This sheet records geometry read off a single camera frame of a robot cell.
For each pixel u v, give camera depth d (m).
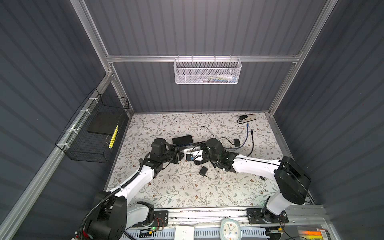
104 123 0.76
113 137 0.71
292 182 0.49
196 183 0.85
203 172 0.88
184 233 0.67
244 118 1.12
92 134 0.73
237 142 1.02
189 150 0.79
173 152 0.74
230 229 0.68
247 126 1.12
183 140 1.05
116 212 0.41
